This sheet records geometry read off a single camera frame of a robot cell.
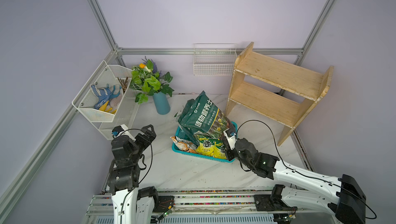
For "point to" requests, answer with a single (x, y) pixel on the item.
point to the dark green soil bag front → (189, 117)
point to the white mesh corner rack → (121, 108)
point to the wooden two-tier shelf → (275, 91)
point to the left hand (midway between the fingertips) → (147, 130)
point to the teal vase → (162, 105)
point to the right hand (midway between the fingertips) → (224, 143)
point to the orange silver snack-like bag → (184, 145)
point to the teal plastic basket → (180, 133)
